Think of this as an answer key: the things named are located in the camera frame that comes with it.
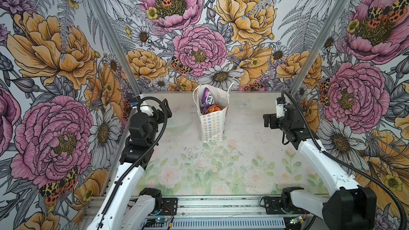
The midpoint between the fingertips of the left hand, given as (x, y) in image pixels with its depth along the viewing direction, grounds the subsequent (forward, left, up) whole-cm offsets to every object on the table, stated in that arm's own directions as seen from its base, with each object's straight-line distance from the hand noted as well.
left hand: (159, 108), depth 71 cm
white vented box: (-40, -24, -25) cm, 53 cm away
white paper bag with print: (0, -24, -14) cm, 28 cm away
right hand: (+2, -55, -12) cm, 56 cm away
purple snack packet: (+14, -21, -11) cm, 28 cm away
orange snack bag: (+8, -25, -10) cm, 28 cm away
